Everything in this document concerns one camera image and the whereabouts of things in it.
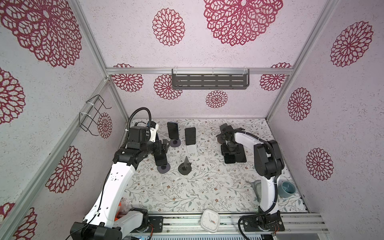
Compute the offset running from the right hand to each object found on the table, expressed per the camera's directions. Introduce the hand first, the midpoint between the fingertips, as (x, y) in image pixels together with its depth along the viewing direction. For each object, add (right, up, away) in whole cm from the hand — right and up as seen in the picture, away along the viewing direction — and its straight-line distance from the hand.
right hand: (228, 151), depth 100 cm
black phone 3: (0, -4, -3) cm, 5 cm away
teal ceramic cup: (+29, -19, -17) cm, 38 cm away
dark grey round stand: (-29, -8, -13) cm, 33 cm away
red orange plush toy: (-63, -26, -20) cm, 71 cm away
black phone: (-36, +14, -7) cm, 40 cm away
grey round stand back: (-37, +6, +6) cm, 38 cm away
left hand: (-40, +6, -24) cm, 47 cm away
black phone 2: (+5, -1, -9) cm, 10 cm away
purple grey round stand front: (-42, -10, -8) cm, 44 cm away
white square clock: (-16, -30, -28) cm, 44 cm away
